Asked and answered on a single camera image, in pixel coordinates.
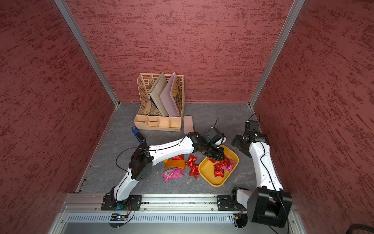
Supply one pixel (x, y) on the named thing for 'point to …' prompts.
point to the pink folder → (167, 99)
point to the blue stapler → (140, 137)
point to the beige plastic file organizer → (149, 116)
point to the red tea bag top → (218, 170)
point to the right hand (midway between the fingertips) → (237, 148)
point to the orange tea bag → (178, 163)
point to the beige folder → (156, 91)
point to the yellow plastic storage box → (206, 169)
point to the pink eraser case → (188, 123)
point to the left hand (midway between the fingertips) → (222, 160)
